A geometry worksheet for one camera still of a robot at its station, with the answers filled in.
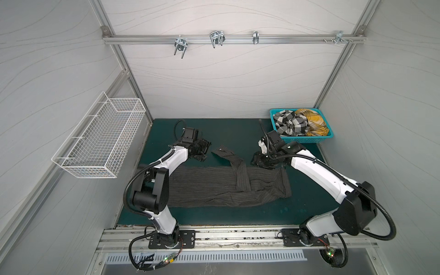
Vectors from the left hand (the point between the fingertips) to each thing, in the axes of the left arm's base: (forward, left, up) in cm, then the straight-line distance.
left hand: (214, 145), depth 93 cm
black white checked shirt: (+21, -46, -4) cm, 51 cm away
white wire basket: (-16, +45, +19) cm, 52 cm away
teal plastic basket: (+10, -62, -5) cm, 63 cm away
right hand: (-11, -22, +4) cm, 25 cm away
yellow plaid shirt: (+19, -62, -1) cm, 65 cm away
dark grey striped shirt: (-18, -2, -13) cm, 23 cm away
